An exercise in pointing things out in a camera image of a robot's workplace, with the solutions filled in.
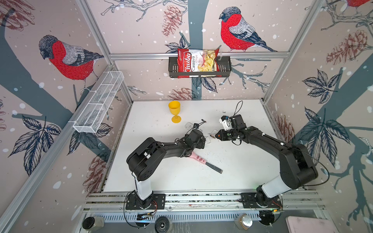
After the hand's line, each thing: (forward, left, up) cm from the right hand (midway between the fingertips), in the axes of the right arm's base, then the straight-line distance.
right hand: (215, 137), depth 89 cm
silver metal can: (-42, -9, +2) cm, 43 cm away
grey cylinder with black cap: (-46, +56, +3) cm, 72 cm away
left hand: (+1, +10, -3) cm, 11 cm away
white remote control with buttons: (+3, +4, -8) cm, 10 cm away
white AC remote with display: (+14, +18, -7) cm, 24 cm away
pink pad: (-41, -41, -8) cm, 58 cm away
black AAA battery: (+19, +7, -7) cm, 21 cm away
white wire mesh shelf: (-5, +65, +26) cm, 70 cm away
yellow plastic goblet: (+17, +27, +7) cm, 33 cm away
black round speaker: (-45, +25, +4) cm, 52 cm away
